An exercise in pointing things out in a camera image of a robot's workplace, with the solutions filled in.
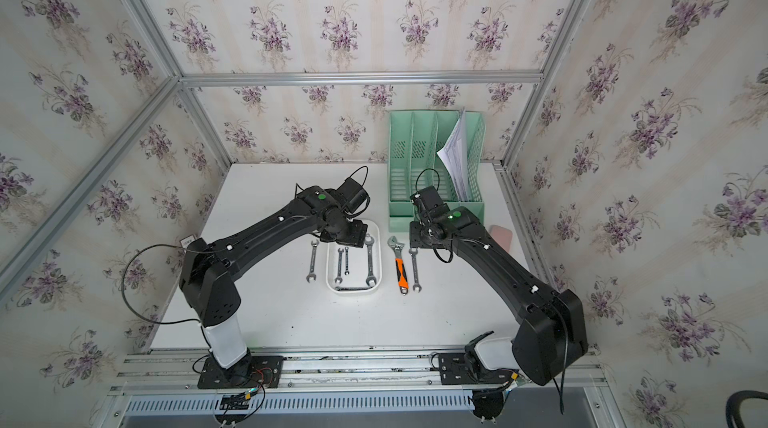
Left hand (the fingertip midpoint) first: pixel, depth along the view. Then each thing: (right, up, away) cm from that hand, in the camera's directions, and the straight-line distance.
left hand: (357, 241), depth 83 cm
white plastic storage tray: (-3, -10, +8) cm, 13 cm away
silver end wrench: (+17, -6, +12) cm, 22 cm away
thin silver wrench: (-7, -10, +10) cm, 15 cm away
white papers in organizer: (+29, +26, +6) cm, 39 cm away
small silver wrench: (-15, -12, +8) cm, 20 cm away
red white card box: (-57, -2, +13) cm, 59 cm away
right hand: (+19, +1, -1) cm, 19 cm away
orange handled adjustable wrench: (+13, -13, +6) cm, 19 cm away
